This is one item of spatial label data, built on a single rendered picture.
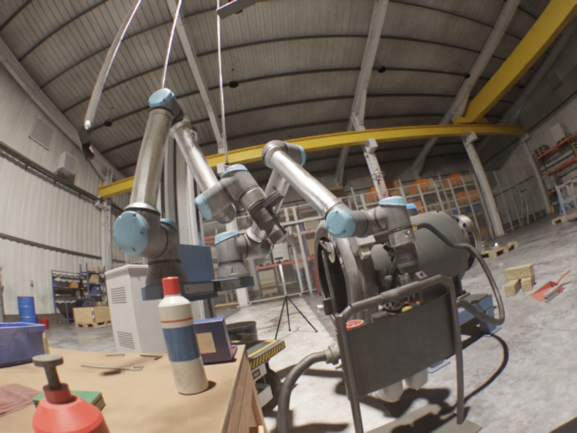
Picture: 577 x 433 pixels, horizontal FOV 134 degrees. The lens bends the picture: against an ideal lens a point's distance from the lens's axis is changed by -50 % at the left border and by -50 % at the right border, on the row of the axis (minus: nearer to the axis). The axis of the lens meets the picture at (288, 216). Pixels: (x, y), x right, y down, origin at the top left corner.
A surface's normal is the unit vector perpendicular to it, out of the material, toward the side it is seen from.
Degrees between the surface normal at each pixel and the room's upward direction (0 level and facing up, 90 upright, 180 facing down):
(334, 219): 94
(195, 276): 90
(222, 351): 96
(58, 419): 47
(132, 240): 95
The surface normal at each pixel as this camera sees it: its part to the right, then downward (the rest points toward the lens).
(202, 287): 0.88, -0.28
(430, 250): 0.09, -0.35
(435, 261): 0.13, -0.13
